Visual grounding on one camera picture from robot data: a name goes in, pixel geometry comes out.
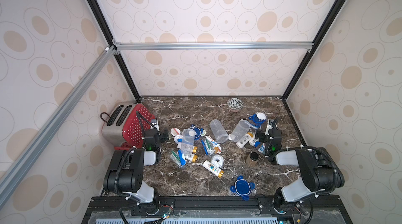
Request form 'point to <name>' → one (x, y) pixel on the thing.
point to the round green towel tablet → (203, 133)
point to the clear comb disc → (218, 160)
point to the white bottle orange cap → (248, 136)
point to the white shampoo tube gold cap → (213, 169)
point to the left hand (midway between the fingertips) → (160, 126)
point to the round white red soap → (175, 131)
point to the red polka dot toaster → (124, 123)
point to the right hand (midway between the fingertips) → (274, 129)
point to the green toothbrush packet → (175, 156)
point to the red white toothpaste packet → (210, 146)
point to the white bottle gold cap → (187, 147)
